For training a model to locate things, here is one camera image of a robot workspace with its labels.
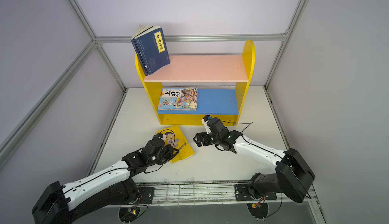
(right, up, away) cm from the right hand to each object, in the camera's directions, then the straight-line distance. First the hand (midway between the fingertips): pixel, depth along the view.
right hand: (200, 135), depth 82 cm
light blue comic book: (-14, +20, +11) cm, 27 cm away
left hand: (-11, -6, -2) cm, 13 cm away
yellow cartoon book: (-9, -8, 0) cm, 12 cm away
